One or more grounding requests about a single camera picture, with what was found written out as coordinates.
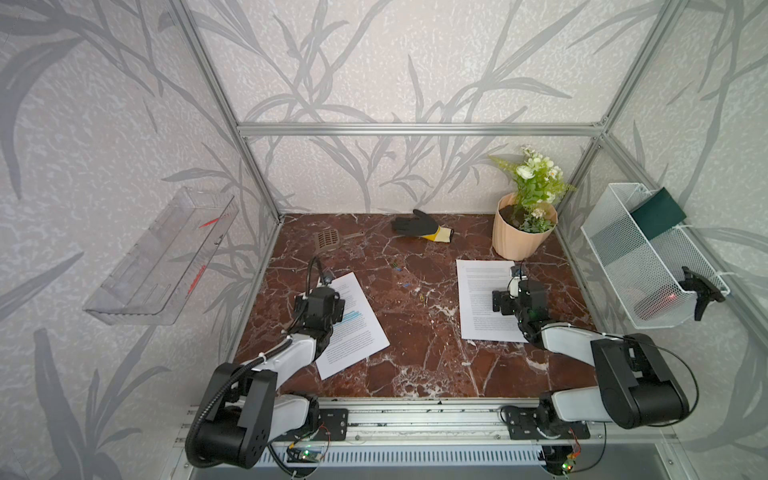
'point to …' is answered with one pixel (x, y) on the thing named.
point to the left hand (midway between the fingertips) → (320, 297)
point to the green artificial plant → (540, 184)
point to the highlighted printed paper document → (357, 336)
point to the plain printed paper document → (476, 281)
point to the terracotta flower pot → (520, 231)
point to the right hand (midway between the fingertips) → (510, 287)
